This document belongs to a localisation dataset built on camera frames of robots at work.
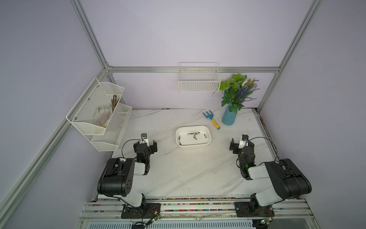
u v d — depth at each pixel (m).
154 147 0.87
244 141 0.78
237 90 0.86
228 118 1.08
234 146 0.82
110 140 0.93
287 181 0.46
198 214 0.73
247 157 0.70
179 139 1.02
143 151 0.72
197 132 1.05
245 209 0.73
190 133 1.05
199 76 0.98
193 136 1.04
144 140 0.80
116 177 0.46
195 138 1.04
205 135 1.04
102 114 0.78
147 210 0.72
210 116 1.15
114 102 0.81
